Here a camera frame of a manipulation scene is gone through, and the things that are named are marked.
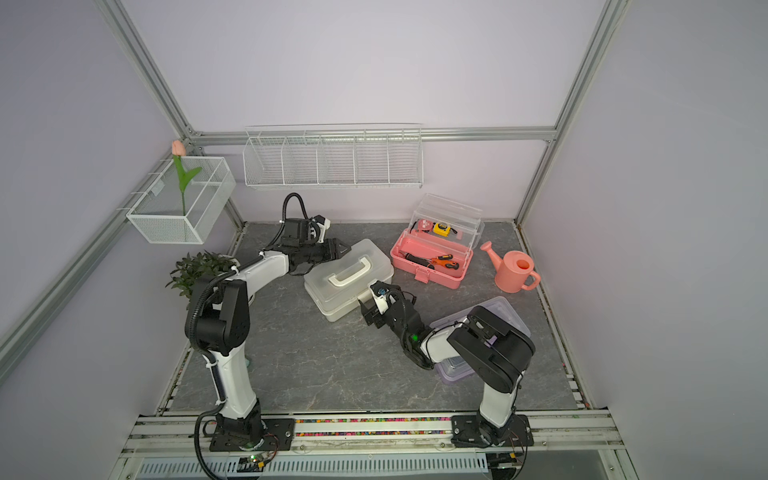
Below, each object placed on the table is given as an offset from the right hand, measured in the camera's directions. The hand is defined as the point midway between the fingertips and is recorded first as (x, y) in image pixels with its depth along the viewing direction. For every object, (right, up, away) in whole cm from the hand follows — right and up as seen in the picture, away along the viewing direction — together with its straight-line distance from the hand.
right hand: (372, 290), depth 88 cm
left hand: (-9, +12, +8) cm, 17 cm away
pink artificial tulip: (-55, +33, -2) cm, 64 cm away
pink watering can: (+44, +5, +5) cm, 45 cm away
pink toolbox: (+23, +15, +17) cm, 33 cm away
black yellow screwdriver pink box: (+15, +8, +16) cm, 23 cm away
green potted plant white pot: (-53, +7, -2) cm, 53 cm away
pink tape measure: (+17, +21, +20) cm, 34 cm away
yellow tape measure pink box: (+23, +19, +18) cm, 35 cm away
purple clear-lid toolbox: (+22, -18, -13) cm, 31 cm away
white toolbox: (-12, +1, 0) cm, 12 cm away
